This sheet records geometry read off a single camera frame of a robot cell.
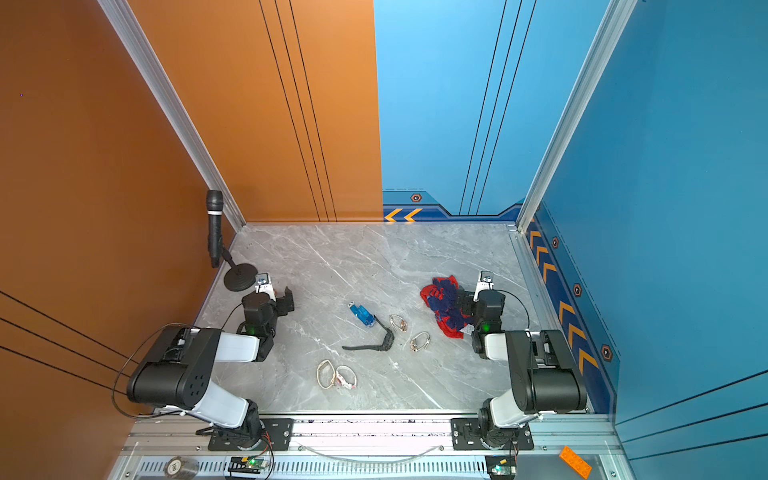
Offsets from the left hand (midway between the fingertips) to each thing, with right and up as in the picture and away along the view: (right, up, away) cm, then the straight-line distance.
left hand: (274, 286), depth 94 cm
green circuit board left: (+3, -40, -24) cm, 46 cm away
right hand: (+65, -1, 0) cm, 65 cm away
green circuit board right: (+64, -40, -23) cm, 79 cm away
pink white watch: (+25, -23, -13) cm, 37 cm away
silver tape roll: (-8, -36, -30) cm, 47 cm away
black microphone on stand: (-14, +2, +8) cm, 17 cm away
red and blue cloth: (+54, -4, 0) cm, 54 cm away
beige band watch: (+19, -23, -11) cm, 32 cm away
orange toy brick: (+81, -38, -25) cm, 93 cm away
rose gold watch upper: (+40, -11, -2) cm, 41 cm away
